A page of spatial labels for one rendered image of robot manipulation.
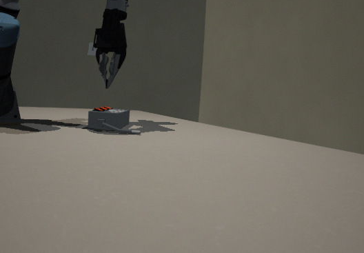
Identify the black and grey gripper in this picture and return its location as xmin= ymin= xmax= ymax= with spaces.
xmin=93 ymin=8 xmax=127 ymax=88

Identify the grey power strip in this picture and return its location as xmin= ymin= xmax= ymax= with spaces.
xmin=88 ymin=106 xmax=141 ymax=134

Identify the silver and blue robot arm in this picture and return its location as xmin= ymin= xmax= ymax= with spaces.
xmin=0 ymin=0 xmax=129 ymax=117

